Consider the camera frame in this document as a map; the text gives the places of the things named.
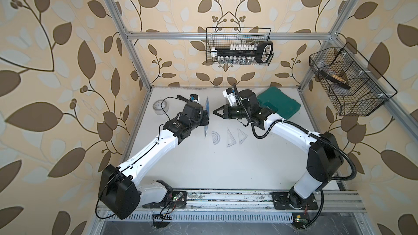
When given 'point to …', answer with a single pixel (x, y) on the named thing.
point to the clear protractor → (215, 137)
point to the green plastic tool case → (276, 99)
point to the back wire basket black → (210, 44)
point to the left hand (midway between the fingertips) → (204, 111)
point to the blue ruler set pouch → (207, 108)
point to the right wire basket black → (352, 85)
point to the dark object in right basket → (342, 84)
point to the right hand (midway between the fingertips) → (213, 112)
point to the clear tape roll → (158, 109)
